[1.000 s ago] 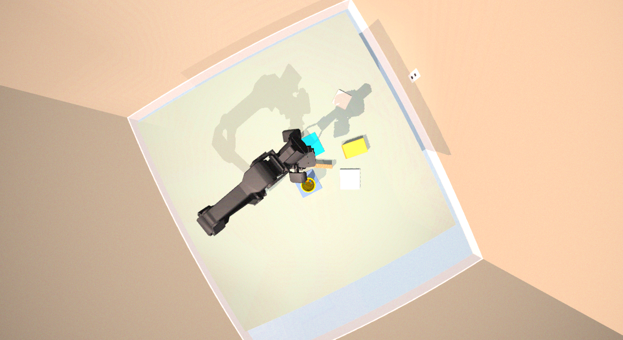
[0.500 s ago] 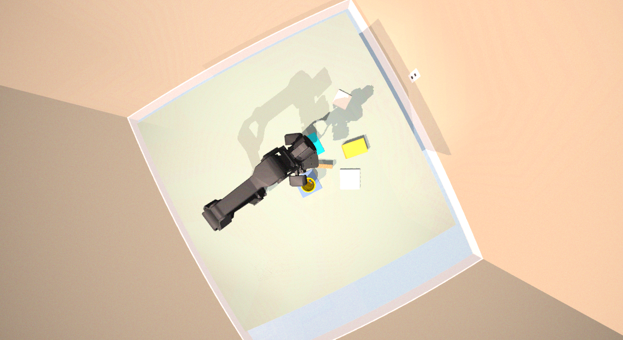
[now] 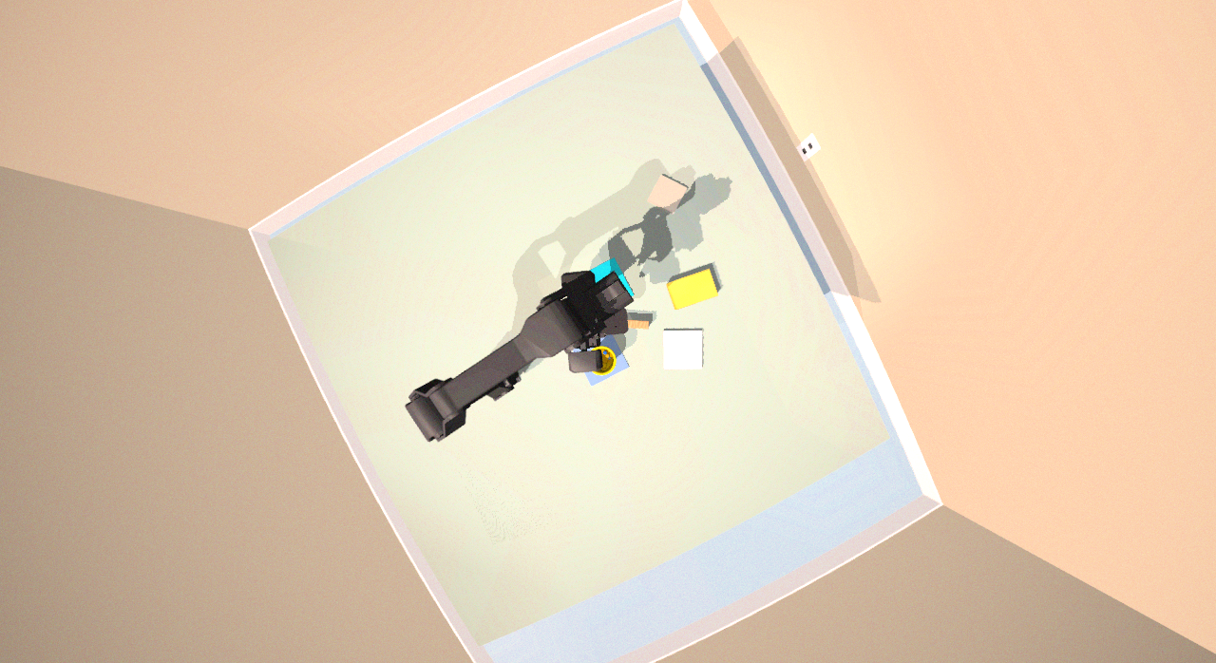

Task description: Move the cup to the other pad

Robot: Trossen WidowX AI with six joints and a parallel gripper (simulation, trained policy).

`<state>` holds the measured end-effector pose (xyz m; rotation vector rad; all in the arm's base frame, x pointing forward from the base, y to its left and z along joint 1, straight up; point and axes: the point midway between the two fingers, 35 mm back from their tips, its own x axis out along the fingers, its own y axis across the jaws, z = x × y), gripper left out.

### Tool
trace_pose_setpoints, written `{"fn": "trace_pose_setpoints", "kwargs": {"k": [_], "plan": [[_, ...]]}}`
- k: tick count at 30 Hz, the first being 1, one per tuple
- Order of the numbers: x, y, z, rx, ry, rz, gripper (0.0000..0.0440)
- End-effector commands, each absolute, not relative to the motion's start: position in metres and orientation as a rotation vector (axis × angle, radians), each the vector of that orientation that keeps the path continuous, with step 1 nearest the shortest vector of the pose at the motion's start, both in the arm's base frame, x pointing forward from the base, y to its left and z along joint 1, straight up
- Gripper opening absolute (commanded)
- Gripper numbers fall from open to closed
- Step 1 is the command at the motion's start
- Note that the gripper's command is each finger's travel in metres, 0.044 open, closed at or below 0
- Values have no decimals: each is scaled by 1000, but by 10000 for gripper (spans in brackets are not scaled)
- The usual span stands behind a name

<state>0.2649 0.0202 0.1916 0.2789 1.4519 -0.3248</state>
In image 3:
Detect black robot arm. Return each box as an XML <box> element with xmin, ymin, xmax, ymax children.
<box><xmin>405</xmin><ymin>271</ymin><xmax>634</xmax><ymax>442</ymax></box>

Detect yellow block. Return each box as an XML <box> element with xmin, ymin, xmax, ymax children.
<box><xmin>668</xmin><ymin>270</ymin><xmax>717</xmax><ymax>310</ymax></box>

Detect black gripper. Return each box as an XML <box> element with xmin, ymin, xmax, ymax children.
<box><xmin>561</xmin><ymin>271</ymin><xmax>603</xmax><ymax>373</ymax></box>

